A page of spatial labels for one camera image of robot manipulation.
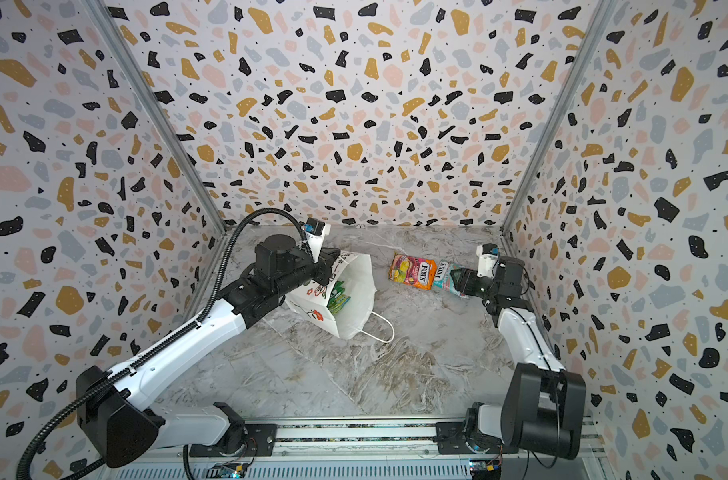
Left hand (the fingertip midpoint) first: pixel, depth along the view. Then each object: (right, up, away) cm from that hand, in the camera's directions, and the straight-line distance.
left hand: (339, 245), depth 72 cm
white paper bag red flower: (-2, -19, +21) cm, 28 cm away
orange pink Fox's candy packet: (+21, -8, +34) cm, 41 cm away
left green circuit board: (-26, -53, -2) cm, 59 cm away
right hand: (+32, -6, +14) cm, 36 cm away
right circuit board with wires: (+35, -54, 0) cm, 64 cm away
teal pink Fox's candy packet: (+31, -10, +31) cm, 45 cm away
